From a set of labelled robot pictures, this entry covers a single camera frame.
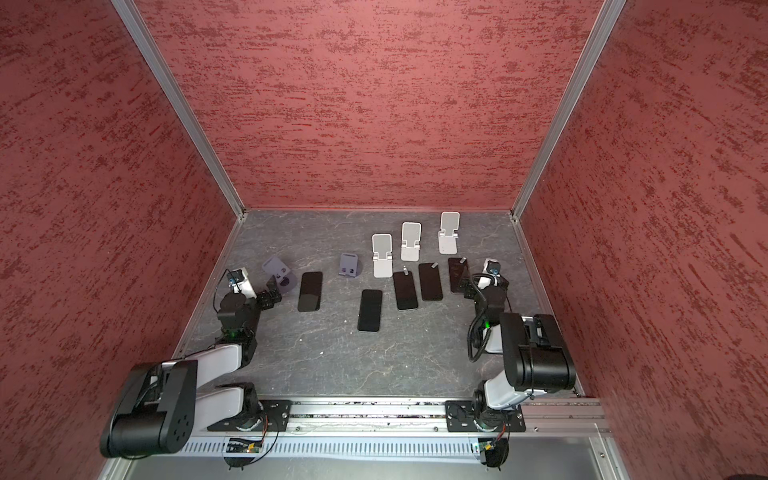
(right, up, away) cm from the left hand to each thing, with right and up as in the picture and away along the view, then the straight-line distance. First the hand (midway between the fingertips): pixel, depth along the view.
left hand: (261, 285), depth 89 cm
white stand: (+37, +9, +11) cm, 39 cm away
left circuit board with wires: (+5, -37, -18) cm, 41 cm away
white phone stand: (+47, +14, +14) cm, 51 cm away
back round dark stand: (+26, +5, +10) cm, 28 cm away
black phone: (+13, -3, +8) cm, 16 cm away
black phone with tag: (+45, -3, +9) cm, 46 cm away
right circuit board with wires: (+65, -38, -18) cm, 78 cm away
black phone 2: (+33, -9, +6) cm, 35 cm away
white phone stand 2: (+61, +14, +20) cm, 66 cm away
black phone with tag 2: (+53, 0, +12) cm, 55 cm away
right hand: (+67, +4, +3) cm, 67 cm away
